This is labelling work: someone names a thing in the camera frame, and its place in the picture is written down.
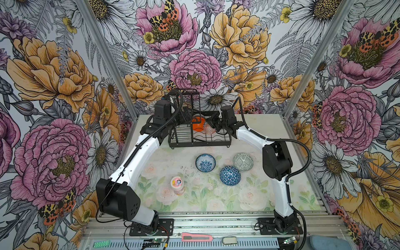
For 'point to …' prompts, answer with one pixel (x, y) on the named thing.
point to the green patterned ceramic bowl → (243, 161)
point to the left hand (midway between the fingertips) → (185, 118)
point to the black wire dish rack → (190, 126)
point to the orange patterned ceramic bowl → (208, 129)
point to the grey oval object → (229, 240)
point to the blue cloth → (319, 242)
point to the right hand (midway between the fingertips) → (204, 122)
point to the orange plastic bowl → (198, 127)
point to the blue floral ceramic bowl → (205, 162)
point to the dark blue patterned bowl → (229, 175)
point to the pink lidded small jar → (177, 184)
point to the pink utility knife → (188, 237)
